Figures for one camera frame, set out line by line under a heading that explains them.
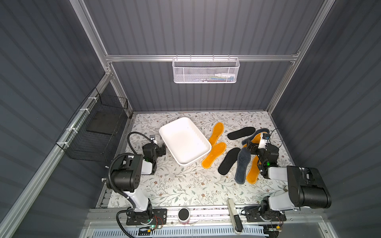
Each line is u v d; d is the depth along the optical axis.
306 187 0.45
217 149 0.98
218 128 1.09
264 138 0.78
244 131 1.09
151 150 0.75
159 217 0.72
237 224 0.68
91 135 0.72
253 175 0.87
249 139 1.02
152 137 0.84
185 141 1.01
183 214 0.70
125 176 0.47
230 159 0.94
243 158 0.94
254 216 0.74
